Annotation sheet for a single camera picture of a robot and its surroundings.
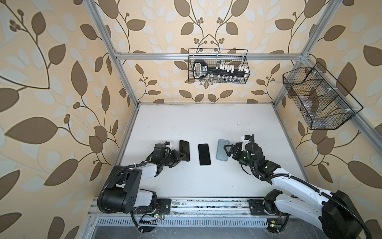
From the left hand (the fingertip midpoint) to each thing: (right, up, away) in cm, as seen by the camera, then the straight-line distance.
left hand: (186, 154), depth 88 cm
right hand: (+25, +4, -5) cm, 25 cm away
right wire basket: (+70, +30, -14) cm, 77 cm away
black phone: (+11, 0, +6) cm, 12 cm away
